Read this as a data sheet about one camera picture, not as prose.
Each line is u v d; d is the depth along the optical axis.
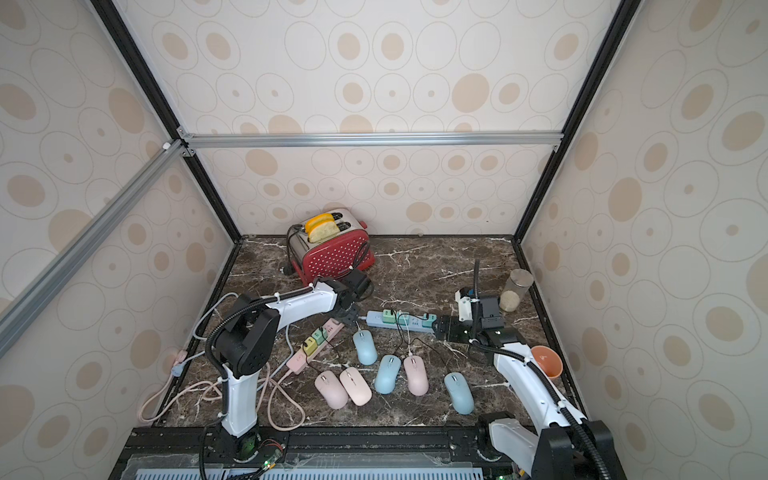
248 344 0.51
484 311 0.65
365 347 0.88
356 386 0.81
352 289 0.78
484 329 0.63
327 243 0.94
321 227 0.94
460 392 0.80
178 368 0.90
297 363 0.85
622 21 0.69
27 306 0.52
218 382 0.82
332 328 0.92
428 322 0.84
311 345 0.83
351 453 0.73
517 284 0.89
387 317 0.90
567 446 0.39
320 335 0.85
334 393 0.81
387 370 0.83
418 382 0.83
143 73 0.76
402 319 0.85
